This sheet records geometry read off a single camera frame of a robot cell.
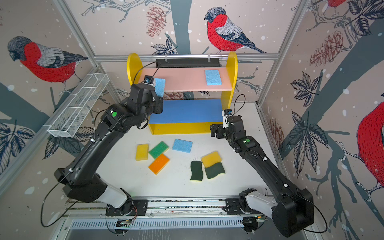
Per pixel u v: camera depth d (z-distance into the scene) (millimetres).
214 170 842
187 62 922
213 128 711
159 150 934
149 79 533
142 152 925
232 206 734
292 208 374
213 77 769
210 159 905
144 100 457
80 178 393
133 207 724
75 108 764
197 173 839
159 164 883
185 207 747
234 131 583
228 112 687
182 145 961
